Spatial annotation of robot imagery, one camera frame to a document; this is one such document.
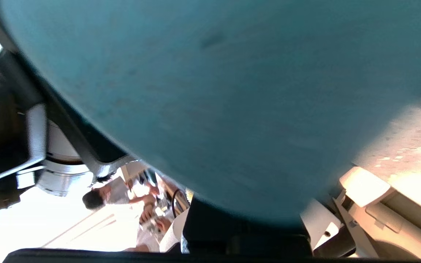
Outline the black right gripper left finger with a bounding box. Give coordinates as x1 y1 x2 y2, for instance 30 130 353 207
183 198 248 256

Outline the teal bowl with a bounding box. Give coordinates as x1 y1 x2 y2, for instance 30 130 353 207
0 0 421 226

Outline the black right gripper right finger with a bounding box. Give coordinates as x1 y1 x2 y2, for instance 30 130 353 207
247 219 312 256

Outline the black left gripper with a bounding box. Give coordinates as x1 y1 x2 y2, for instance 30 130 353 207
0 20 140 220

